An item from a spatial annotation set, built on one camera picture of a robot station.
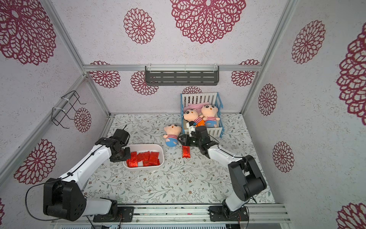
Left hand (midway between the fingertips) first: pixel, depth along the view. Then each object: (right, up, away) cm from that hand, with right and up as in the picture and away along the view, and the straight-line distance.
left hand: (125, 158), depth 84 cm
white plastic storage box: (+8, +4, +14) cm, 17 cm away
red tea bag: (+36, +2, +11) cm, 38 cm away
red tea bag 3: (+10, -1, +7) cm, 12 cm away
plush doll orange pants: (+41, +27, +19) cm, 52 cm away
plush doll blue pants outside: (+27, +15, +14) cm, 34 cm away
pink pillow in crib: (+46, +35, +28) cm, 64 cm away
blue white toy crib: (+56, +40, +26) cm, 74 cm away
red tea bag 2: (+16, -2, +6) cm, 17 cm away
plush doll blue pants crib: (+53, +28, +16) cm, 62 cm away
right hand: (+34, +11, +5) cm, 36 cm away
